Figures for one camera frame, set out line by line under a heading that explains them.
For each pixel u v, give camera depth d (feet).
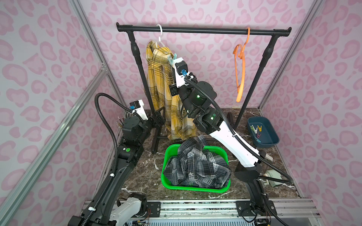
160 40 1.86
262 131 3.41
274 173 2.63
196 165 2.57
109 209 1.47
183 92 1.59
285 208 2.46
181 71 1.36
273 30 1.71
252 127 3.48
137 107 1.86
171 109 2.19
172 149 2.84
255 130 3.40
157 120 2.01
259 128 3.49
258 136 3.30
